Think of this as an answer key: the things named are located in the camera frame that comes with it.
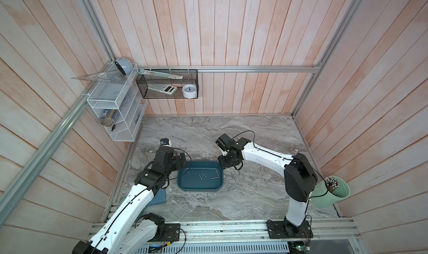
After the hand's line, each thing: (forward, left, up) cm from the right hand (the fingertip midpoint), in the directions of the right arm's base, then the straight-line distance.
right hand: (223, 163), depth 89 cm
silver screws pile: (-6, +3, -5) cm, 8 cm away
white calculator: (+38, +34, +22) cm, 56 cm away
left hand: (-3, +24, +11) cm, 26 cm away
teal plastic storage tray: (-5, +12, -5) cm, 14 cm away
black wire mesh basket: (+46, +20, +25) cm, 56 cm away
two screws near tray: (-11, -5, -6) cm, 14 cm away
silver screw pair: (-5, +11, -5) cm, 13 cm away
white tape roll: (+34, +20, +23) cm, 45 cm away
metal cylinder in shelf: (+7, +55, +25) cm, 61 cm away
